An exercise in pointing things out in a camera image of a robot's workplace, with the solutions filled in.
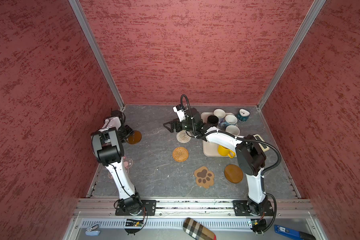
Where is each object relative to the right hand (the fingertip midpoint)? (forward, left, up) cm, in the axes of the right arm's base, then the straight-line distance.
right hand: (168, 125), depth 86 cm
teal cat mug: (+19, -55, -15) cm, 60 cm away
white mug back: (+19, -37, -12) cm, 43 cm away
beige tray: (-8, -26, -17) cm, 32 cm away
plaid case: (-50, -14, -15) cm, 54 cm away
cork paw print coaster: (-25, -20, -18) cm, 37 cm away
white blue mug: (+12, -43, -12) cm, 46 cm away
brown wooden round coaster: (-24, -38, -18) cm, 48 cm away
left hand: (+2, +28, -16) cm, 32 cm away
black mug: (+10, -30, -9) cm, 33 cm away
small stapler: (-48, +35, -16) cm, 62 cm away
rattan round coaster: (-10, -6, -18) cm, 22 cm away
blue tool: (-52, -57, -15) cm, 78 cm away
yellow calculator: (-8, -62, -17) cm, 64 cm away
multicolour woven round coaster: (+2, -9, -17) cm, 19 cm away
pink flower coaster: (-16, +26, -18) cm, 35 cm away
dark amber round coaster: (+2, +25, -17) cm, 30 cm away
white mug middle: (+3, -42, -11) cm, 44 cm away
